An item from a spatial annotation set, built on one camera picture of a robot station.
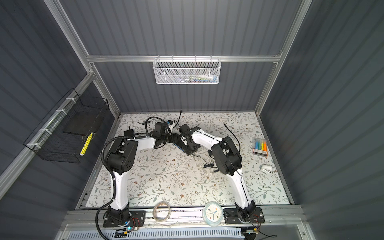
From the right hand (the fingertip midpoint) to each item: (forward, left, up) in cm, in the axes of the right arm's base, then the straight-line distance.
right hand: (191, 152), depth 98 cm
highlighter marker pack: (+4, -46, 0) cm, 46 cm away
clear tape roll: (-35, +18, +2) cm, 39 cm away
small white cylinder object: (-12, -47, +1) cm, 48 cm away
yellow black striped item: (-12, +48, +29) cm, 57 cm away
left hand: (+11, +9, +2) cm, 14 cm away
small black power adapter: (-1, -13, +1) cm, 13 cm away
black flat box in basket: (0, +55, +31) cm, 63 cm away
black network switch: (+15, +46, +2) cm, 48 cm away
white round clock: (-36, -12, +3) cm, 38 cm away
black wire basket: (-7, +59, +30) cm, 67 cm away
